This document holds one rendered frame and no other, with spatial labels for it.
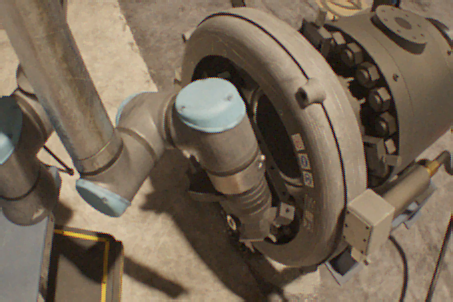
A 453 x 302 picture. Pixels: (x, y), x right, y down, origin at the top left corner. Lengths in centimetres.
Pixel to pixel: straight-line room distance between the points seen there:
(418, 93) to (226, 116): 76
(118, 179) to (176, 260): 104
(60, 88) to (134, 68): 177
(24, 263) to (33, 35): 58
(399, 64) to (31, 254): 111
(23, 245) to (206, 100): 56
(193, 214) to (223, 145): 111
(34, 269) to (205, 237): 95
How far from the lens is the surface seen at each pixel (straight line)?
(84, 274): 129
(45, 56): 50
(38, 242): 93
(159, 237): 167
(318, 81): 82
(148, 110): 68
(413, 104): 120
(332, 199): 88
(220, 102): 60
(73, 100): 53
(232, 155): 64
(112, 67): 232
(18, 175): 84
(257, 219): 76
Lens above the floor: 150
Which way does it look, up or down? 52 degrees down
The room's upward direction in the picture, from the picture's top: 5 degrees clockwise
